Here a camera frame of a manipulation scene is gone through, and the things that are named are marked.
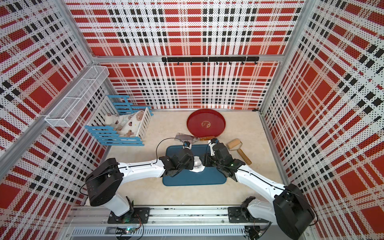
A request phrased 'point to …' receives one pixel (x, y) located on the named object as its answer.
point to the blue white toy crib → (118, 104)
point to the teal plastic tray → (209, 176)
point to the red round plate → (205, 123)
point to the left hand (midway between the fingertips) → (194, 159)
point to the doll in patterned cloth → (126, 124)
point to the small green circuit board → (129, 230)
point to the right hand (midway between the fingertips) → (204, 157)
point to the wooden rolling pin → (236, 144)
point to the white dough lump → (198, 169)
